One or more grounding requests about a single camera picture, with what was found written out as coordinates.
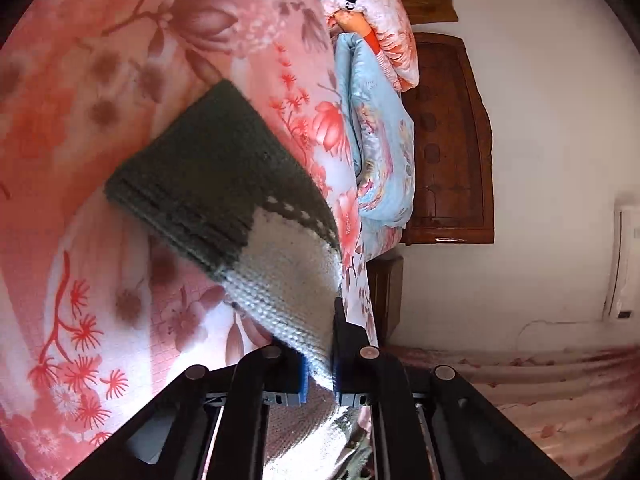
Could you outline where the floral pink bed sheet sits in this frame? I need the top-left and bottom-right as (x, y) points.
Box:
(1, 0), (374, 479)

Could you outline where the pink floral pillow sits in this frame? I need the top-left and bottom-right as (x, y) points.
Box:
(320, 0), (420, 92)

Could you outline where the green knit sweater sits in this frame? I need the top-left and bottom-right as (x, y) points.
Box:
(105, 80), (369, 479)

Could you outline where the floral pink curtain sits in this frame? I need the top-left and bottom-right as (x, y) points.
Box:
(388, 346), (639, 479)

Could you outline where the brown wooden headboard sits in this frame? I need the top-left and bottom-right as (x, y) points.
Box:
(402, 32), (495, 245)

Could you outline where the light blue folded quilt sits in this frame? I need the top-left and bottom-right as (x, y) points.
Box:
(334, 32), (416, 229)

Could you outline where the white air conditioner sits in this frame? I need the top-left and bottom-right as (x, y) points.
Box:
(602, 200), (640, 322)

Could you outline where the dark wooden nightstand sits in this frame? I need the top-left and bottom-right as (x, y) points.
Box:
(367, 249), (404, 347)

